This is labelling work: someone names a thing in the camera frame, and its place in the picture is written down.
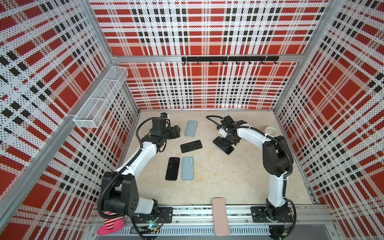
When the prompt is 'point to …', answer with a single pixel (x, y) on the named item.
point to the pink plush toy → (112, 225)
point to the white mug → (271, 131)
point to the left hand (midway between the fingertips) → (175, 131)
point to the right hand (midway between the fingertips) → (228, 144)
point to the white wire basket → (92, 111)
